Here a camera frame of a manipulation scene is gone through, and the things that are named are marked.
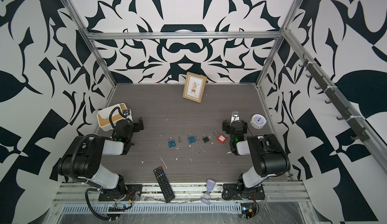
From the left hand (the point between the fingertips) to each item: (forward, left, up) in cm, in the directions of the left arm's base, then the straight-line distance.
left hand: (132, 116), depth 93 cm
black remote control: (-36, -21, -7) cm, 42 cm away
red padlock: (-13, -53, -7) cm, 55 cm away
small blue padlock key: (-13, -40, -8) cm, 42 cm away
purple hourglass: (-38, -44, -5) cm, 59 cm away
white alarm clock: (-3, -79, -6) cm, 79 cm away
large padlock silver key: (-13, -29, -8) cm, 33 cm away
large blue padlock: (-14, -24, -8) cm, 29 cm away
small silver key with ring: (-11, -47, -8) cm, 49 cm away
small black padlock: (-12, -44, -8) cm, 46 cm away
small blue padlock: (-12, -36, -8) cm, 39 cm away
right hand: (-3, -63, -2) cm, 63 cm away
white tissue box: (0, +15, -2) cm, 15 cm away
